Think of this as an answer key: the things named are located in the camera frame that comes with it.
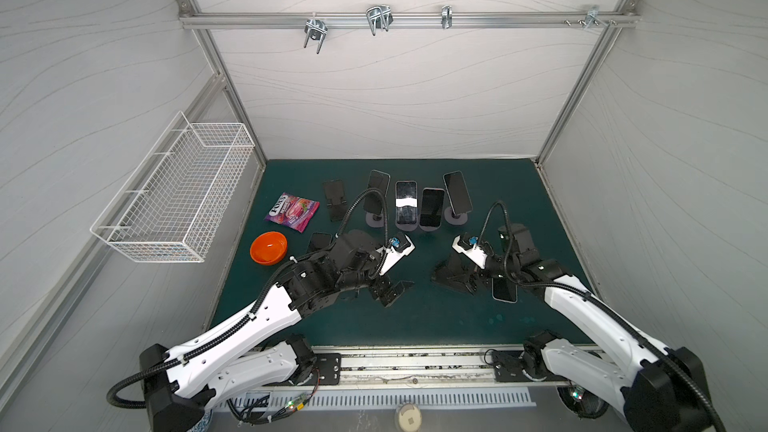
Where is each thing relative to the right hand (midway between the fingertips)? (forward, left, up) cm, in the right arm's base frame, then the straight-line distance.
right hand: (463, 253), depth 81 cm
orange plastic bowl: (+3, +60, -8) cm, 60 cm away
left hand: (-8, +16, +10) cm, 21 cm away
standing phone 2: (+18, +8, -2) cm, 20 cm away
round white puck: (-37, +14, -1) cm, 40 cm away
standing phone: (+22, +16, -3) cm, 27 cm away
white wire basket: (-1, +70, +21) cm, 74 cm away
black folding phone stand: (+21, +41, -5) cm, 46 cm away
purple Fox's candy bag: (+17, +55, -8) cm, 58 cm away
